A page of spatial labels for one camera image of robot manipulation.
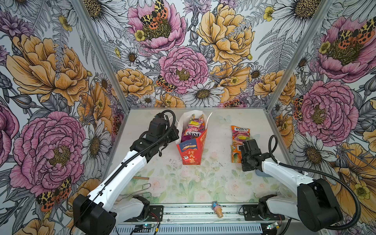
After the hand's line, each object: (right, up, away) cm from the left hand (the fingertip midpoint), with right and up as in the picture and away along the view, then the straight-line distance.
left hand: (178, 135), depth 77 cm
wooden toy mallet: (-23, -26, +10) cm, 36 cm away
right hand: (+36, -15, +13) cm, 41 cm away
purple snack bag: (+3, -2, +11) cm, 12 cm away
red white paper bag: (+7, -9, +4) cm, 12 cm away
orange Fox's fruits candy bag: (+39, -2, +25) cm, 47 cm away
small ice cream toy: (+20, -36, -4) cm, 41 cm away
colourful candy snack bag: (+9, +4, +8) cm, 13 cm away
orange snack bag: (+34, -13, +15) cm, 40 cm away
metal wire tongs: (-19, -29, +6) cm, 35 cm away
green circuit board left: (-14, -43, -6) cm, 45 cm away
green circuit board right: (+46, -43, -6) cm, 63 cm away
